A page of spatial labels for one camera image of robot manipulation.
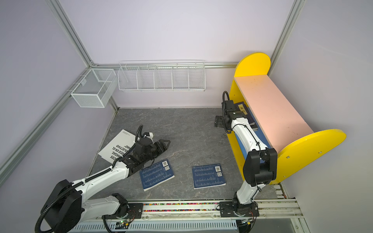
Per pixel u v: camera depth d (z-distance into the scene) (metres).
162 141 0.76
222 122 0.81
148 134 0.78
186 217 0.72
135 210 0.74
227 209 0.74
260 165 0.46
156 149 0.69
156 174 0.85
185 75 1.05
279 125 0.76
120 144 0.94
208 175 0.85
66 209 0.40
